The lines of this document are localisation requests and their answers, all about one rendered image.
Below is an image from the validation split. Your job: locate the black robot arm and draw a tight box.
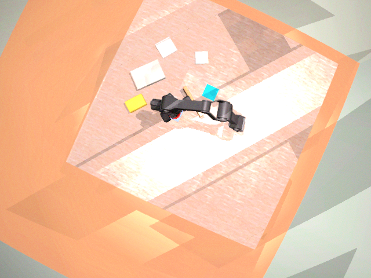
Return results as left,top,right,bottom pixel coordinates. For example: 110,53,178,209
150,93,246,132

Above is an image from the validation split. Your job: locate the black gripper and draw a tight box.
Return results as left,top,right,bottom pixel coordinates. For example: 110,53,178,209
160,96,192,123

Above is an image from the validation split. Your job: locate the yellow flat block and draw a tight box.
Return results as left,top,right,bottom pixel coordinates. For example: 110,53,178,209
125,94,147,113

